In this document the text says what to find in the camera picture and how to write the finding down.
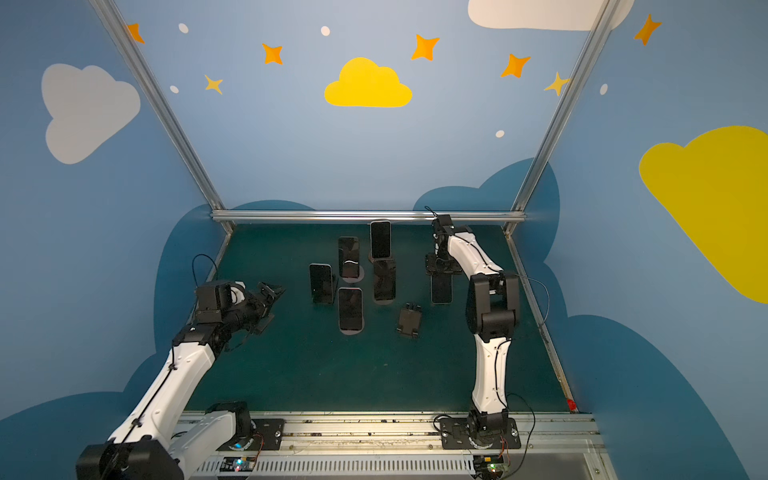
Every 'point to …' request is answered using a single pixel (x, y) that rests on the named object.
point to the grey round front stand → (351, 332)
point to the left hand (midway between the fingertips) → (284, 298)
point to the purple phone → (350, 308)
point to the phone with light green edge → (321, 283)
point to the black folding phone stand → (410, 320)
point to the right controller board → (488, 466)
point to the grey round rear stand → (354, 280)
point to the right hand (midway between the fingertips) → (443, 268)
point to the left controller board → (237, 464)
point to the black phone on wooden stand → (381, 239)
